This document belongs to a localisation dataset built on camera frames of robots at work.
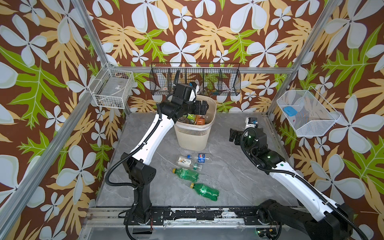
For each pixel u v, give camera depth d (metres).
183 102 0.56
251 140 0.57
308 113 0.82
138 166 0.45
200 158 0.90
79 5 0.68
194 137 0.84
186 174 0.88
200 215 0.75
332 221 0.37
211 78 0.96
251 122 0.65
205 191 0.77
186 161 0.88
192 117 0.85
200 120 0.80
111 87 0.86
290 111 0.86
